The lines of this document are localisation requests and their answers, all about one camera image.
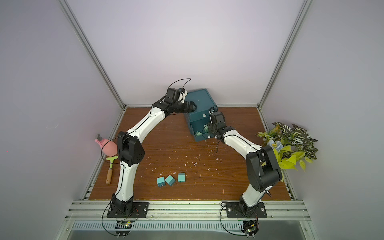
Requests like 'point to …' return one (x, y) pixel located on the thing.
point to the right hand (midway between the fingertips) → (215, 118)
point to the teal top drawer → (200, 117)
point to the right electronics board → (251, 227)
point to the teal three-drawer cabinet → (204, 101)
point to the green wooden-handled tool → (109, 172)
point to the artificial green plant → (291, 146)
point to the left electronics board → (123, 224)
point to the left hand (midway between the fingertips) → (195, 106)
